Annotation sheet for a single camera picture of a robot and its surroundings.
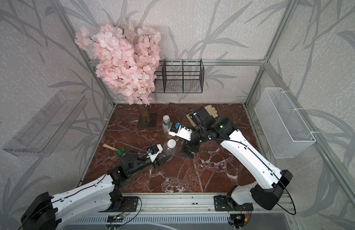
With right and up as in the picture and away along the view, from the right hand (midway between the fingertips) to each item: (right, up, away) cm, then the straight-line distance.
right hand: (181, 143), depth 65 cm
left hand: (-7, -6, +7) cm, 11 cm away
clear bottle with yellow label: (-10, +7, +24) cm, 26 cm away
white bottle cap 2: (-4, 0, 0) cm, 4 cm away
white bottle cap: (-10, +11, +21) cm, 26 cm away
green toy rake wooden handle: (-41, -11, +27) cm, 51 cm away
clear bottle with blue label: (-6, -3, +1) cm, 7 cm away
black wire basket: (-2, +42, +40) cm, 58 cm away
